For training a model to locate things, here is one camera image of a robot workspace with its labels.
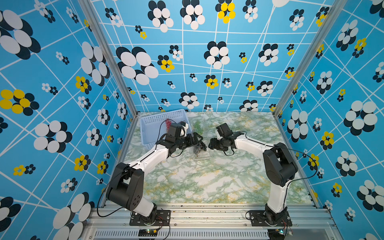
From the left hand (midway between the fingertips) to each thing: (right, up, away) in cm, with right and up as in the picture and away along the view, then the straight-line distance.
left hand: (199, 138), depth 85 cm
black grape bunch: (+2, -6, +13) cm, 15 cm away
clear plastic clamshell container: (+5, +7, +25) cm, 26 cm away
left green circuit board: (-26, -45, -13) cm, 53 cm away
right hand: (+9, -5, +10) cm, 15 cm away
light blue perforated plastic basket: (-35, +7, +28) cm, 45 cm away
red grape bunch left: (-23, +10, +25) cm, 35 cm away
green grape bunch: (-1, +7, +24) cm, 25 cm away
